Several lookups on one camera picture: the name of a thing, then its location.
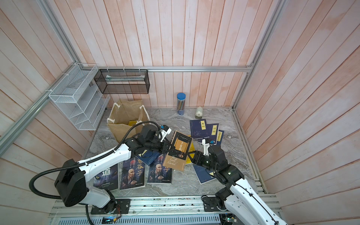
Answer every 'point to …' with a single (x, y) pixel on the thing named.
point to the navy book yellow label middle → (212, 132)
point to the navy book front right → (204, 175)
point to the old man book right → (158, 173)
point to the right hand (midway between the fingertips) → (190, 153)
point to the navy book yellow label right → (221, 133)
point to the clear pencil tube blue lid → (181, 102)
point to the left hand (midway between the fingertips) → (173, 150)
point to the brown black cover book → (176, 158)
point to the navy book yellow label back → (198, 129)
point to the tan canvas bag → (125, 114)
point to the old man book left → (133, 174)
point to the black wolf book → (108, 179)
